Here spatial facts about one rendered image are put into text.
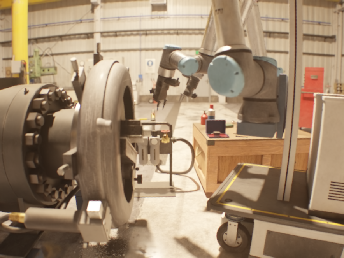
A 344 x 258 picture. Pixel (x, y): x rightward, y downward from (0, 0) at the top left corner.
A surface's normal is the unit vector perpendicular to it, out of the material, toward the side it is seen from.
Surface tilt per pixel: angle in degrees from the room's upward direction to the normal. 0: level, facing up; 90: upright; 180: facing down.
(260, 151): 90
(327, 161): 90
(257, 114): 70
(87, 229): 113
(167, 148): 90
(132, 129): 66
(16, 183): 108
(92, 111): 59
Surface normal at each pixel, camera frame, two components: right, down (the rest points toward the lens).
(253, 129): -0.47, 0.16
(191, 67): 0.48, 0.55
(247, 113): -0.76, -0.23
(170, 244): 0.00, -0.98
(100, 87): 0.05, -0.55
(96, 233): 0.05, 0.55
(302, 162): 0.05, 0.18
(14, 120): 0.04, -0.35
